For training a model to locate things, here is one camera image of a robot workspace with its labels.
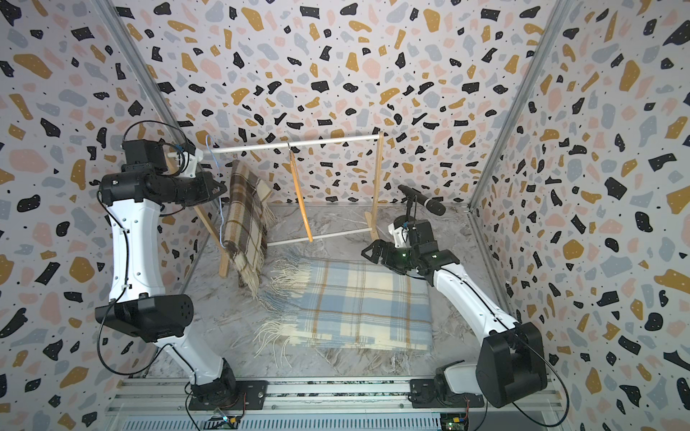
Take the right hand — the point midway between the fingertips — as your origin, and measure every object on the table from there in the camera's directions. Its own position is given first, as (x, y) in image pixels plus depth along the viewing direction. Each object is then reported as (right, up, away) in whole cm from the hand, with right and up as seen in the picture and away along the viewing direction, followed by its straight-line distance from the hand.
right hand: (372, 257), depth 80 cm
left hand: (-40, +20, -8) cm, 45 cm away
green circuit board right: (+21, -43, -9) cm, 49 cm away
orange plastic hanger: (-30, +24, +39) cm, 55 cm away
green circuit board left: (-40, -43, -9) cm, 60 cm away
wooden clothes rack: (0, +7, +33) cm, 33 cm away
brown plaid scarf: (-40, +14, +7) cm, 43 cm away
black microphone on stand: (+15, +21, +19) cm, 32 cm away
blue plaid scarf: (-5, -17, +10) cm, 20 cm away
